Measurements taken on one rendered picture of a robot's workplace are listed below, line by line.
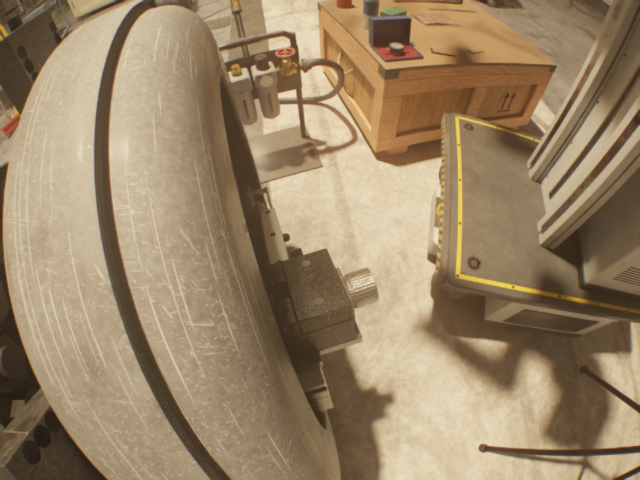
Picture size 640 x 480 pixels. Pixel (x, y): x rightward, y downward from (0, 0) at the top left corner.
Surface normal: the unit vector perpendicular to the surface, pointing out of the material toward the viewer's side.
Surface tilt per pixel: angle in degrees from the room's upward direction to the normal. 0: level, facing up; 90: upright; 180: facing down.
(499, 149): 0
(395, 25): 85
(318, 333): 66
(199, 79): 74
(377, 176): 0
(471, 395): 0
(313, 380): 24
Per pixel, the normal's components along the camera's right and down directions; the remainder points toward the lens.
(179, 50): 0.76, -0.45
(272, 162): -0.04, -0.47
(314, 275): -0.16, -0.76
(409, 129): 0.29, 0.84
